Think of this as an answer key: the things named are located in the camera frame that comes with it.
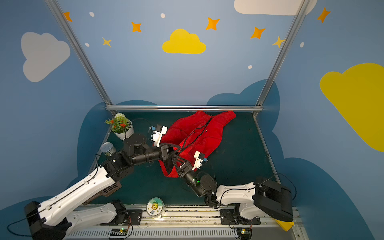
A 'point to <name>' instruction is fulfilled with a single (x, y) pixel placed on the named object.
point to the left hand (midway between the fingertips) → (180, 146)
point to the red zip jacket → (200, 132)
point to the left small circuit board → (118, 232)
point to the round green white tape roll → (155, 207)
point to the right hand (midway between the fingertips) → (173, 157)
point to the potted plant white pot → (122, 127)
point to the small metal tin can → (108, 148)
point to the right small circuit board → (245, 233)
